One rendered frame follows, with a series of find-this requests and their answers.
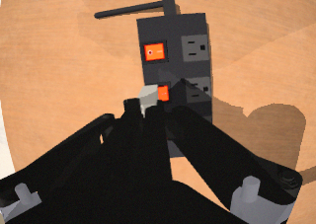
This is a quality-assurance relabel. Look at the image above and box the black power strip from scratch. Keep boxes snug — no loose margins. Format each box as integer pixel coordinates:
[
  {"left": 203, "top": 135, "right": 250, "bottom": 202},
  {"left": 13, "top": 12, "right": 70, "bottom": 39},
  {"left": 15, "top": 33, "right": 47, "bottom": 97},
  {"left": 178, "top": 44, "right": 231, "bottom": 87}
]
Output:
[{"left": 94, "top": 0, "right": 212, "bottom": 123}]

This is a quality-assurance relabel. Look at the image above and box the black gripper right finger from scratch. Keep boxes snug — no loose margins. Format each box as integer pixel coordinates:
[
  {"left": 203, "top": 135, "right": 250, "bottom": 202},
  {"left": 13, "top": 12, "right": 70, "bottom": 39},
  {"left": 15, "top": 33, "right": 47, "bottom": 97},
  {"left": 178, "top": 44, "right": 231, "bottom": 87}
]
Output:
[{"left": 126, "top": 85, "right": 303, "bottom": 224}]

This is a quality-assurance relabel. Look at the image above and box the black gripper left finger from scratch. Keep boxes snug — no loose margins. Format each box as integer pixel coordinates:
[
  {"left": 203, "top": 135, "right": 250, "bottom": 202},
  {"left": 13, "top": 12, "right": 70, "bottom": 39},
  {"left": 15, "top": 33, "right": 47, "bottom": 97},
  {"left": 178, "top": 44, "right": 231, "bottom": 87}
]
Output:
[{"left": 0, "top": 86, "right": 150, "bottom": 224}]

